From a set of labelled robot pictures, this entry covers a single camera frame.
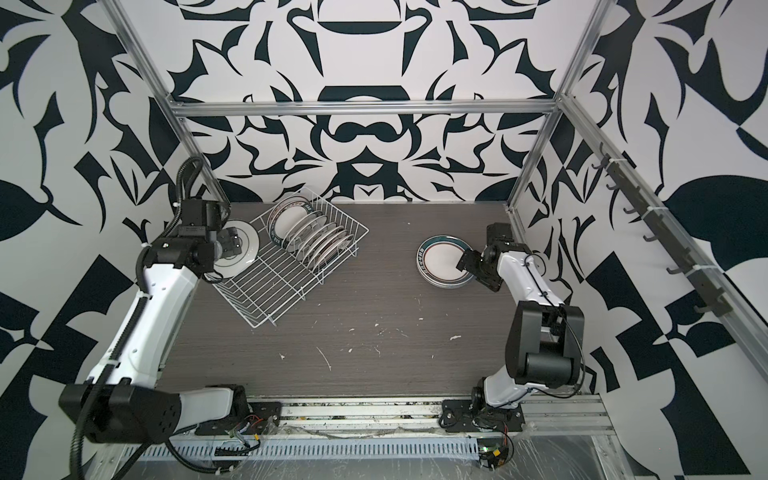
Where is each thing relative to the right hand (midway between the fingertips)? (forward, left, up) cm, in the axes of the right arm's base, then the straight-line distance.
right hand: (471, 266), depth 91 cm
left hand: (-3, +70, +19) cm, 73 cm away
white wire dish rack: (+12, +53, -1) cm, 54 cm away
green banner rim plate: (+17, +58, +7) cm, 61 cm away
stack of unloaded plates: (+8, +8, -8) cm, 14 cm away
